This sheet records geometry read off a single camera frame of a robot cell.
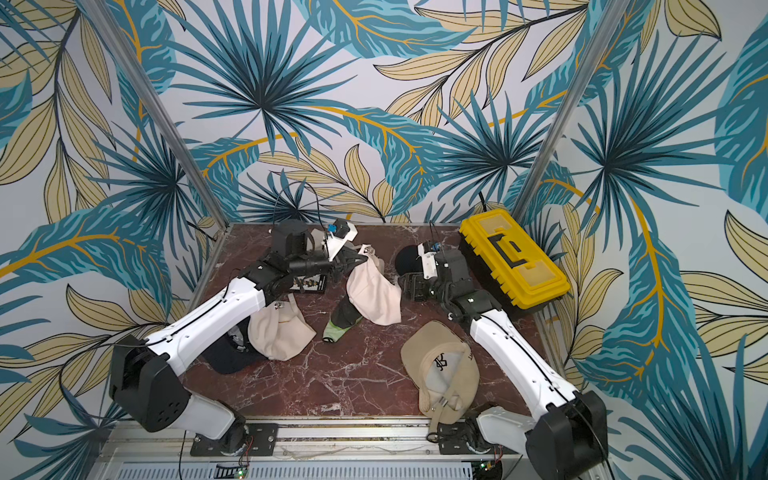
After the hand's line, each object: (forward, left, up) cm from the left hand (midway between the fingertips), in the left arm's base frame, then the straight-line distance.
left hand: (362, 258), depth 73 cm
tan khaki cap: (-17, -23, -29) cm, 41 cm away
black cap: (+22, -13, -28) cm, 38 cm away
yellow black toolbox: (+9, -42, -11) cm, 44 cm away
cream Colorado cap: (-9, +24, -22) cm, 33 cm away
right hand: (0, -13, -8) cm, 15 cm away
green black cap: (-1, +7, -28) cm, 29 cm away
